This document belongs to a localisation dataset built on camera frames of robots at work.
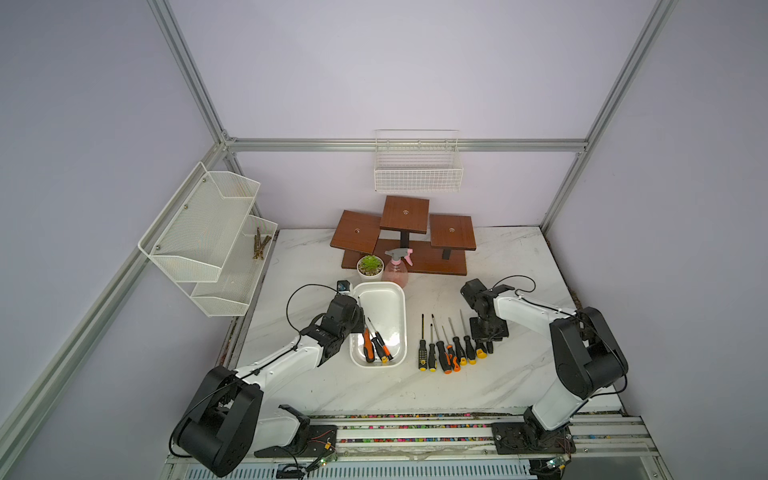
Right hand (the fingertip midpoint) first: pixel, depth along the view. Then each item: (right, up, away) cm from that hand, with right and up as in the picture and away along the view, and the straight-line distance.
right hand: (490, 341), depth 91 cm
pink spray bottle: (-29, +22, +7) cm, 37 cm away
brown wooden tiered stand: (-15, +31, +5) cm, 34 cm away
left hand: (-42, +8, -1) cm, 43 cm away
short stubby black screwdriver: (-4, -2, -4) cm, 6 cm away
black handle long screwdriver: (-7, -3, -3) cm, 8 cm away
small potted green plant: (-38, +22, +7) cm, 45 cm away
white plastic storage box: (-33, +11, +2) cm, 35 cm away
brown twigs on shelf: (-75, +30, +7) cm, 82 cm away
